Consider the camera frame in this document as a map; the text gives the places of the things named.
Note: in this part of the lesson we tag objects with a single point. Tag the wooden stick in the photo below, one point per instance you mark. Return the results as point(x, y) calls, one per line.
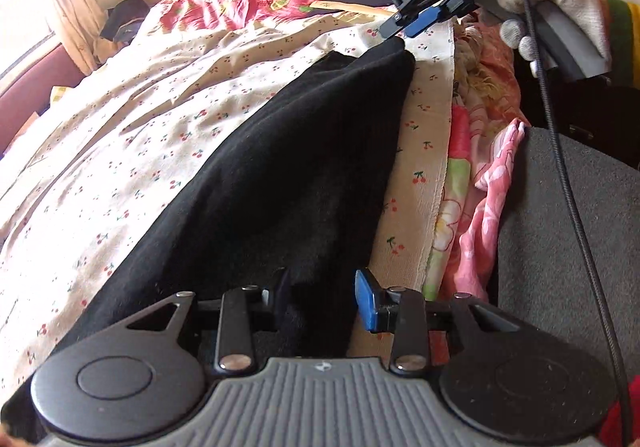
point(350, 8)

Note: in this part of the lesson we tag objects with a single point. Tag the cherry print bed sheet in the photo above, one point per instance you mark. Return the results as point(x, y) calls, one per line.
point(150, 117)

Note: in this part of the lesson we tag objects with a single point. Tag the striped colourful blanket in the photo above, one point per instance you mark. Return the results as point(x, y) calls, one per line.
point(622, 34)

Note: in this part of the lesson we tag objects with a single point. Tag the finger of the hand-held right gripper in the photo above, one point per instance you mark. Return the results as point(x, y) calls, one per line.
point(395, 26)
point(422, 23)

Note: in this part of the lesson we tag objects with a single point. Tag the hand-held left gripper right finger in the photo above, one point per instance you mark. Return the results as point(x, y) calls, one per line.
point(367, 302)

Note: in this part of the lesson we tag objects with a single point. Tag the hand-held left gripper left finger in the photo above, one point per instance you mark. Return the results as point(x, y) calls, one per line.
point(237, 322)

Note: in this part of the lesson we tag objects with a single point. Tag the person's grey trouser leg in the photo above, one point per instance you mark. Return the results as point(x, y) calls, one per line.
point(565, 252)

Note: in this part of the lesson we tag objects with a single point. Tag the pile of dark clothes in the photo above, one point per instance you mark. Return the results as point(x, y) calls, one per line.
point(122, 24)

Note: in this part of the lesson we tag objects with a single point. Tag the black pants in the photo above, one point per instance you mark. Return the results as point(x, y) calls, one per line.
point(280, 167)

